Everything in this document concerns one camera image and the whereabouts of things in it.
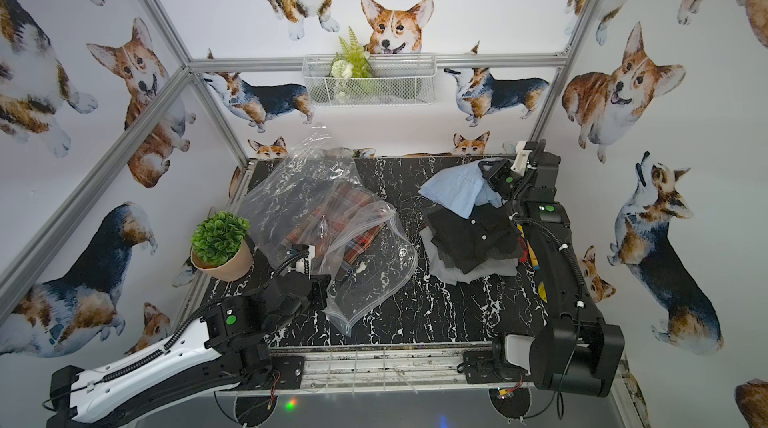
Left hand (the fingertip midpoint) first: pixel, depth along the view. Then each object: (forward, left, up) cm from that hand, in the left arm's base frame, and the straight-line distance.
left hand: (337, 276), depth 74 cm
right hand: (+23, -35, +18) cm, 46 cm away
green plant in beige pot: (+9, +32, -1) cm, 34 cm away
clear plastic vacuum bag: (+38, +14, -16) cm, 43 cm away
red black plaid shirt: (+11, -54, -13) cm, 57 cm away
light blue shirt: (+20, -32, +8) cm, 39 cm away
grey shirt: (+6, -45, -11) cm, 47 cm away
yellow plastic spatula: (+12, -57, -16) cm, 61 cm away
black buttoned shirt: (+11, -40, -1) cm, 41 cm away
